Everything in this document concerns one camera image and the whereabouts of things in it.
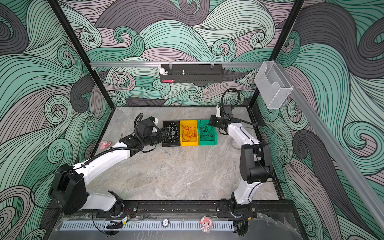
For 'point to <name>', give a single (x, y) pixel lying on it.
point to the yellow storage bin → (190, 123)
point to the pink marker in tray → (168, 81)
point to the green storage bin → (213, 142)
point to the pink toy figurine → (104, 144)
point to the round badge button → (165, 222)
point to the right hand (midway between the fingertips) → (211, 119)
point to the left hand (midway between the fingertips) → (170, 133)
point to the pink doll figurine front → (206, 223)
